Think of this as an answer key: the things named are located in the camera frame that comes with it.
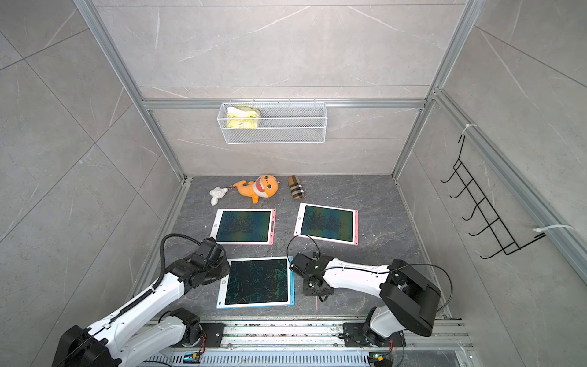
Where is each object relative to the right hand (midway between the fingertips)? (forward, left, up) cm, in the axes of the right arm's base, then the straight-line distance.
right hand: (314, 291), depth 84 cm
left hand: (+9, +32, +6) cm, 34 cm away
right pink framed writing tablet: (+29, -8, +1) cm, 30 cm away
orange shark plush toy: (+46, +21, +9) cm, 51 cm away
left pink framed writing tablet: (+28, +30, +2) cm, 41 cm away
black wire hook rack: (+13, -51, +32) cm, 62 cm away
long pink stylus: (-5, -1, +1) cm, 5 cm away
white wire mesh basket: (+63, +16, +31) cm, 73 cm away
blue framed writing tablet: (+3, +21, +2) cm, 22 cm away
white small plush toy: (+45, +45, +5) cm, 64 cm away
